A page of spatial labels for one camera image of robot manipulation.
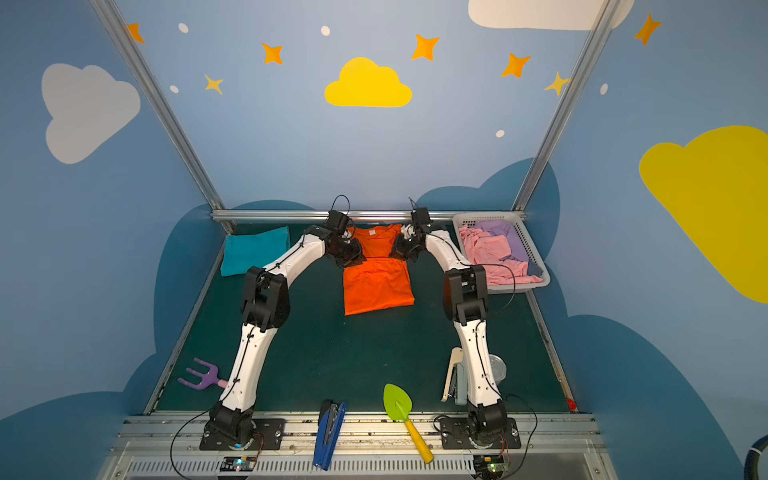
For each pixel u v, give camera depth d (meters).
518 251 1.05
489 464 0.71
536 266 0.98
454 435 0.75
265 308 0.64
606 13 0.69
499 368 0.80
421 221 0.91
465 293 0.66
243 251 1.14
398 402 0.78
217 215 1.15
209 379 0.82
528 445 0.70
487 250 1.07
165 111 0.86
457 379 0.80
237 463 0.71
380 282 1.04
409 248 0.95
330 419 0.75
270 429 0.75
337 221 0.88
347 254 0.94
